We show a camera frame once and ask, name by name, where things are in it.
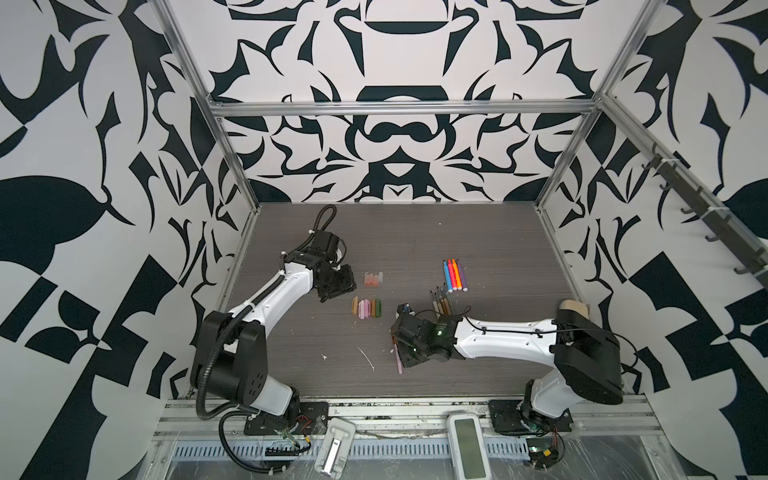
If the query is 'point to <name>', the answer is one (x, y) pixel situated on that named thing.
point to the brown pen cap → (373, 308)
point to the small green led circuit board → (543, 451)
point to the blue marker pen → (448, 277)
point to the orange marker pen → (457, 276)
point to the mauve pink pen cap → (367, 308)
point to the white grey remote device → (335, 448)
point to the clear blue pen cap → (380, 277)
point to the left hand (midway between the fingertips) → (354, 281)
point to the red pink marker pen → (452, 275)
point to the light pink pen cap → (361, 310)
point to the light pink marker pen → (435, 305)
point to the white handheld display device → (467, 446)
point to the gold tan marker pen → (433, 300)
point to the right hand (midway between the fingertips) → (402, 354)
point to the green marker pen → (450, 303)
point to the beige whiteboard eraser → (576, 307)
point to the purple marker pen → (462, 279)
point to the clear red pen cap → (375, 280)
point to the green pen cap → (378, 308)
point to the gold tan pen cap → (355, 301)
